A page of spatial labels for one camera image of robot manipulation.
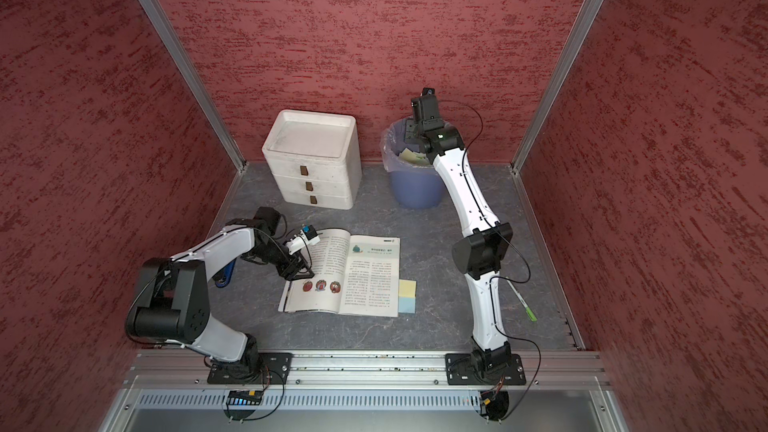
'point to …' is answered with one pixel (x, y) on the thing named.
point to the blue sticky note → (406, 304)
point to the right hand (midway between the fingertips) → (419, 130)
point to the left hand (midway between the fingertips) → (303, 272)
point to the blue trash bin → (414, 178)
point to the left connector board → (244, 397)
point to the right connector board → (494, 404)
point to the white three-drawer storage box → (316, 158)
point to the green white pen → (530, 314)
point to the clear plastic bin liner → (393, 142)
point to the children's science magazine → (354, 275)
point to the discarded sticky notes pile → (415, 158)
